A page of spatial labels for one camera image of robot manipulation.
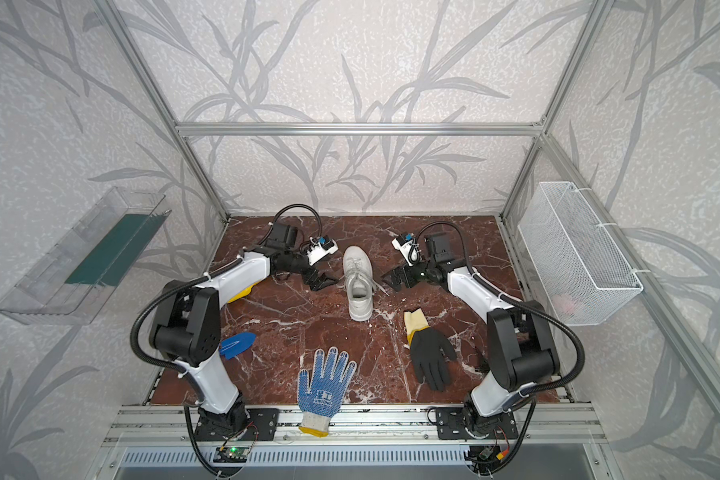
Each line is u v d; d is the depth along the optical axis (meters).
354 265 0.96
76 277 0.64
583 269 0.61
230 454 0.71
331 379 0.81
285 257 0.75
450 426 0.74
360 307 0.86
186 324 0.49
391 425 0.75
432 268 0.70
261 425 0.74
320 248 0.81
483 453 0.75
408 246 0.80
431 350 0.87
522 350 0.45
